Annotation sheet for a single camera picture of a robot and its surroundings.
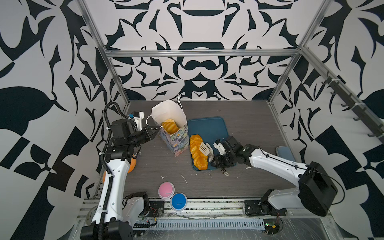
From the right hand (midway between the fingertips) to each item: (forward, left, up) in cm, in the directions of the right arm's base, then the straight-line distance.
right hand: (212, 163), depth 81 cm
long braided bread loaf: (+8, +3, 0) cm, 9 cm away
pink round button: (-11, +25, -5) cm, 28 cm away
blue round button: (-17, +17, -5) cm, 25 cm away
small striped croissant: (+21, +24, +7) cm, 32 cm away
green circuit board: (-27, -26, -9) cm, 39 cm away
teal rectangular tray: (+28, -2, -9) cm, 29 cm away
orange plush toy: (+1, +44, -2) cm, 44 cm away
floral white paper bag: (+30, +25, +3) cm, 39 cm away
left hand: (+11, +26, +20) cm, 35 cm away
